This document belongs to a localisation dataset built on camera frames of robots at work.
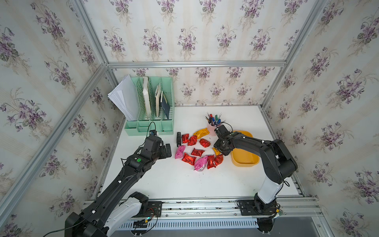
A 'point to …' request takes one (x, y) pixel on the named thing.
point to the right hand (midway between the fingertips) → (218, 148)
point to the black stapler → (178, 138)
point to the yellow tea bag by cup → (201, 133)
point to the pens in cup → (212, 121)
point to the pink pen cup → (211, 129)
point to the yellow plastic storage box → (241, 157)
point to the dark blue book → (165, 105)
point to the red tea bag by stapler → (185, 138)
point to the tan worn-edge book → (157, 96)
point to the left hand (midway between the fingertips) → (165, 148)
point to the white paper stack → (125, 96)
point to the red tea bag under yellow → (192, 140)
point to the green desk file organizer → (155, 98)
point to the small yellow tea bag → (217, 151)
